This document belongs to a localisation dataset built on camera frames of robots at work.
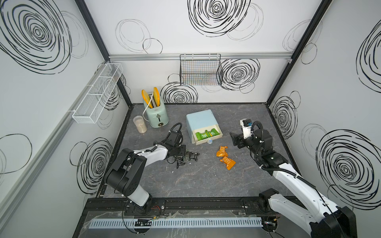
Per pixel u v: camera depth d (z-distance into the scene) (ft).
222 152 3.00
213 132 2.90
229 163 2.92
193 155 2.98
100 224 2.28
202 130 2.97
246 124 2.15
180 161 2.90
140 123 3.17
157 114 3.14
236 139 2.28
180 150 2.71
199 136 2.86
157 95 3.15
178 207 2.46
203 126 2.92
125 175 1.47
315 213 1.37
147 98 3.17
